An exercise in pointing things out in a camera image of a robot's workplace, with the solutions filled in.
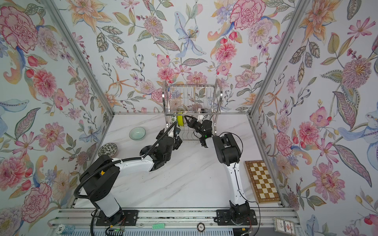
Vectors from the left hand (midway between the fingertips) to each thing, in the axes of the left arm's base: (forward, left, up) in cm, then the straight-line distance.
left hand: (173, 132), depth 88 cm
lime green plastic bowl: (+14, -4, -4) cm, 15 cm away
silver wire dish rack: (+38, -10, -12) cm, 41 cm away
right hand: (+15, -7, -2) cm, 17 cm away
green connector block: (-45, +6, -14) cm, 48 cm away
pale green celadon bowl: (+10, +27, -13) cm, 31 cm away
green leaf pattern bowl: (+14, 0, -3) cm, 15 cm away
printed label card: (-46, -54, -15) cm, 73 cm away
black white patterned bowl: (-2, +44, -14) cm, 46 cm away
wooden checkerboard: (-25, -51, -14) cm, 59 cm away
